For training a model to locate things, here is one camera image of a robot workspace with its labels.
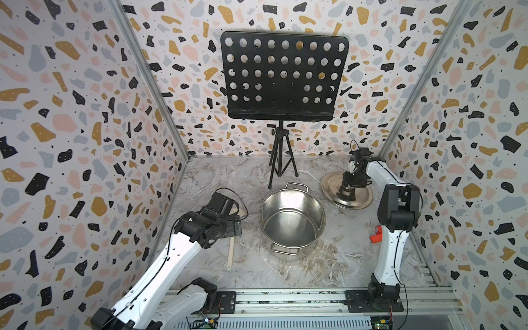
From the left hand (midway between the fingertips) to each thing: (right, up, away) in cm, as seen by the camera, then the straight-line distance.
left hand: (230, 226), depth 75 cm
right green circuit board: (+53, -33, -3) cm, 63 cm away
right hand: (+54, +15, +29) cm, 63 cm away
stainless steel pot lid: (+44, +14, +30) cm, 55 cm away
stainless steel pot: (+23, -1, +17) cm, 29 cm away
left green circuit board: (-8, -33, -3) cm, 34 cm away
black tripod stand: (+19, +29, +25) cm, 43 cm away
